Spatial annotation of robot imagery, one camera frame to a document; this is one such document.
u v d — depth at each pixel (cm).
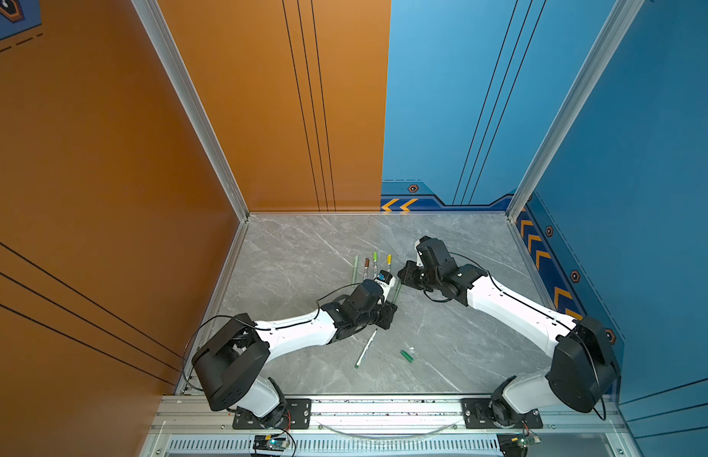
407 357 83
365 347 85
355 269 102
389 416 75
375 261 105
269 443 71
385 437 70
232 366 43
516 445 70
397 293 76
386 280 74
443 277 63
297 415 74
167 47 75
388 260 105
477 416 72
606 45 74
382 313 73
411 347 85
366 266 103
